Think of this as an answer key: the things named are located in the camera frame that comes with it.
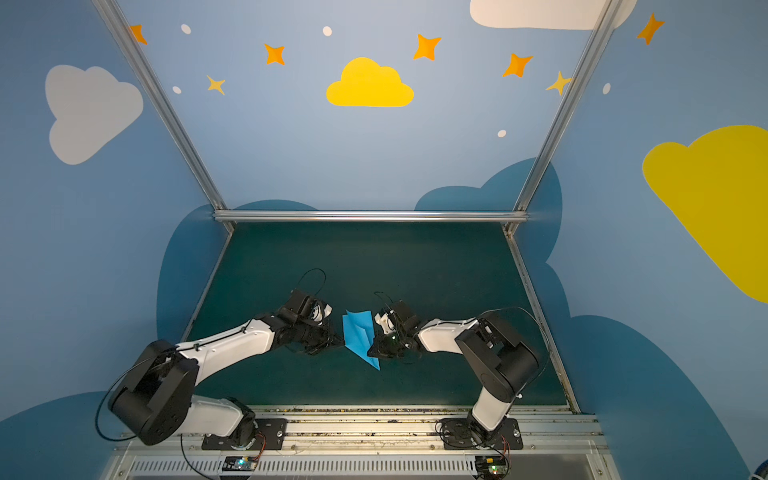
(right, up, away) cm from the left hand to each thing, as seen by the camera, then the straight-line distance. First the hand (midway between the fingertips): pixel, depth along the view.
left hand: (347, 343), depth 83 cm
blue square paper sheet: (+3, +1, +6) cm, 7 cm away
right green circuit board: (+37, -26, -12) cm, 47 cm away
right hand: (+6, -3, +4) cm, 8 cm away
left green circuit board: (-25, -26, -12) cm, 38 cm away
